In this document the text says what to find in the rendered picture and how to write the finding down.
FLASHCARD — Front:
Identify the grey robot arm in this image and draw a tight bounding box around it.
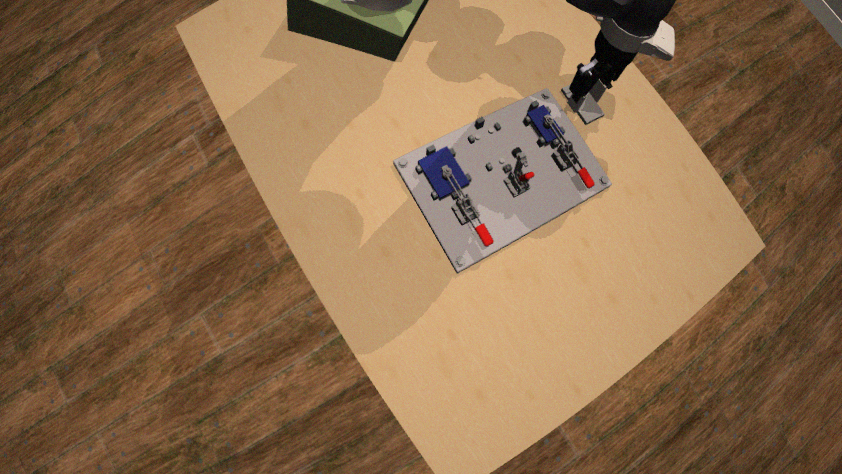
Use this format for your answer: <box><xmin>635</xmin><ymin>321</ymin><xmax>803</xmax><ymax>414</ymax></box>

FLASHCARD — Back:
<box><xmin>341</xmin><ymin>0</ymin><xmax>676</xmax><ymax>61</ymax></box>

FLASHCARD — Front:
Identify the blue rectangular plate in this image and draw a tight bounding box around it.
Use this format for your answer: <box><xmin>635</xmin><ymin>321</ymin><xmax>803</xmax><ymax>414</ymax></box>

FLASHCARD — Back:
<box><xmin>418</xmin><ymin>146</ymin><xmax>470</xmax><ymax>200</ymax></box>

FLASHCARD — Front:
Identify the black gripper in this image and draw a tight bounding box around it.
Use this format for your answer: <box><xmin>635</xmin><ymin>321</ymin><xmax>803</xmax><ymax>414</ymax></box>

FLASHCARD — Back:
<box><xmin>567</xmin><ymin>29</ymin><xmax>638</xmax><ymax>113</ymax></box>

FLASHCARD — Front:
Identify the blue metal block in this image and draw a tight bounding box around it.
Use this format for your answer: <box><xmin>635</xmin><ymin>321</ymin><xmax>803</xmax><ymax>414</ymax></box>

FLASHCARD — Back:
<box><xmin>526</xmin><ymin>105</ymin><xmax>557</xmax><ymax>146</ymax></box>

